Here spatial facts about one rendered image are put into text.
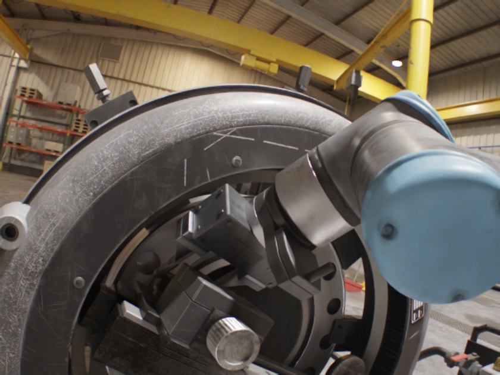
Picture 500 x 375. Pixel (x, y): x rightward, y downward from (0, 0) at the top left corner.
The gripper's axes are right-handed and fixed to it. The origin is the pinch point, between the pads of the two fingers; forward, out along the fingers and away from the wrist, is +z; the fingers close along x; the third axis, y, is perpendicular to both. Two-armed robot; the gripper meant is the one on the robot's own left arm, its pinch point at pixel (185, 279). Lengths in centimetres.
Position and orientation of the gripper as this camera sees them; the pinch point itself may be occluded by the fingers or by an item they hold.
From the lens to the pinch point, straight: 44.4
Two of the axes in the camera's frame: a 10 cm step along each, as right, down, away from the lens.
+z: -7.8, 5.2, 3.4
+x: -6.1, -5.4, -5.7
